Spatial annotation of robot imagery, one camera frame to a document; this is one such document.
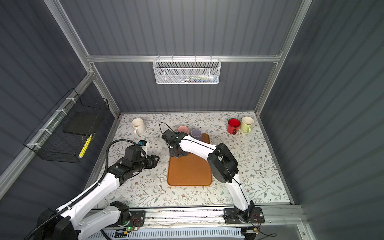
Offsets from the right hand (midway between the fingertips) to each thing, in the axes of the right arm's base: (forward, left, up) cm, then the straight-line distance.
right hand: (177, 154), depth 93 cm
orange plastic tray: (-8, -9, -7) cm, 13 cm away
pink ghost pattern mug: (+15, -4, +7) cm, 17 cm away
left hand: (-6, +12, +7) cm, 15 cm away
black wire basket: (-3, +53, +26) cm, 59 cm away
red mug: (+25, -39, -2) cm, 47 cm away
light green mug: (+24, -48, +2) cm, 54 cm away
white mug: (+22, +29, +3) cm, 37 cm away
